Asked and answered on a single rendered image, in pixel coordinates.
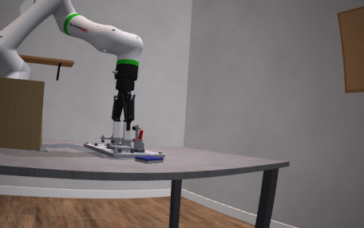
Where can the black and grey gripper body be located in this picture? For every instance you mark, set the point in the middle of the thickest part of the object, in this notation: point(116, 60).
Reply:
point(125, 87)

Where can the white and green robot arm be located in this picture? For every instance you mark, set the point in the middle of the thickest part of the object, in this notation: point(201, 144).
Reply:
point(106, 39)

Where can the blue rectangular plate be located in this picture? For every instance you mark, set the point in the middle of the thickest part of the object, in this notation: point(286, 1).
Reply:
point(148, 159)

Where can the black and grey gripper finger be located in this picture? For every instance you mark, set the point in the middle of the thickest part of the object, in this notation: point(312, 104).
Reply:
point(117, 109)
point(128, 113)

